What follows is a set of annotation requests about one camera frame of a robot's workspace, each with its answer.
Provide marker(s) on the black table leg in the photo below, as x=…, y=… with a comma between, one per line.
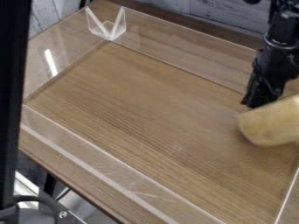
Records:
x=49, y=184

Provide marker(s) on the light wooden bowl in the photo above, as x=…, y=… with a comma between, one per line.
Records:
x=271, y=125

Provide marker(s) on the grey metal base plate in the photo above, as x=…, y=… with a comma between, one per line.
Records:
x=59, y=212

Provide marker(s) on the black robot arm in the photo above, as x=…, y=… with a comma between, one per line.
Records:
x=283, y=22

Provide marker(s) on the clear acrylic corner bracket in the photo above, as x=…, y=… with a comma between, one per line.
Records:
x=107, y=30

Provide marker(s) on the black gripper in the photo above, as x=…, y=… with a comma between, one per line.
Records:
x=274, y=68

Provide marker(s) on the clear acrylic tray wall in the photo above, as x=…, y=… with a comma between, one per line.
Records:
x=129, y=119

